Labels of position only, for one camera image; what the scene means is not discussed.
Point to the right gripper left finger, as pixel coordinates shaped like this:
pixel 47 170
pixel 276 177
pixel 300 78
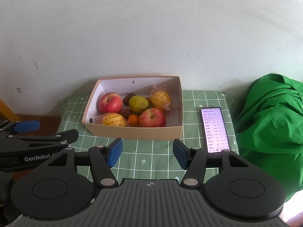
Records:
pixel 66 184

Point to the large red apple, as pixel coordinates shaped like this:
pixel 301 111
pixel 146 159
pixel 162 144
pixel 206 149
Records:
pixel 110 103

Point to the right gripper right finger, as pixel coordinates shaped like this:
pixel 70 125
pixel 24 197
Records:
pixel 230 184

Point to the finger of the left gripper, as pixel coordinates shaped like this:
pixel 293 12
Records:
pixel 19 127
pixel 24 143

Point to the brown cardboard box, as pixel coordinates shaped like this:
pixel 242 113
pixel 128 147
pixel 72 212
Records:
pixel 141 86

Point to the green yellow pear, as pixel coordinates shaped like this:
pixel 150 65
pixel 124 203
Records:
pixel 138 104

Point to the dark red jujube date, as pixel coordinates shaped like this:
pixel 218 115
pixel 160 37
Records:
pixel 127 98

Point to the smartphone with lit screen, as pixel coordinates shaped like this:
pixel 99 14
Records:
pixel 216 137

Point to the small orange mandarin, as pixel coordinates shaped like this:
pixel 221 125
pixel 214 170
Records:
pixel 133 120

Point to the yellow pear large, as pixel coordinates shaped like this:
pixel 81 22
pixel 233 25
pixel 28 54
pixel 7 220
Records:
pixel 111 119

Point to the green checkered tablecloth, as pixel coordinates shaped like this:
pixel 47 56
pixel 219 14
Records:
pixel 149 159

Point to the green fabric cloth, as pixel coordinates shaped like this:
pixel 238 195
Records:
pixel 269 129

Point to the yellow pear small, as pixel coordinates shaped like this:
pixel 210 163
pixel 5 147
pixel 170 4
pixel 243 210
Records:
pixel 160 99

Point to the wooden furniture edge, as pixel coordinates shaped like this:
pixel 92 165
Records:
pixel 6 113

